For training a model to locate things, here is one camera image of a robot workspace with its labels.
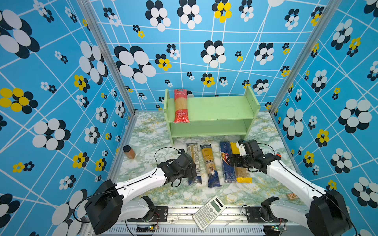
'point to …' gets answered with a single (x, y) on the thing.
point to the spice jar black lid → (126, 148)
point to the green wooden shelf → (213, 116)
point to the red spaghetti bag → (180, 102)
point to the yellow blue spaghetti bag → (213, 181)
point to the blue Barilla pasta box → (229, 171)
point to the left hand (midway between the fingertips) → (191, 170)
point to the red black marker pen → (279, 156)
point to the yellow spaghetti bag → (242, 173)
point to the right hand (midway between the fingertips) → (233, 160)
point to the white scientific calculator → (208, 212)
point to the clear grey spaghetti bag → (193, 151)
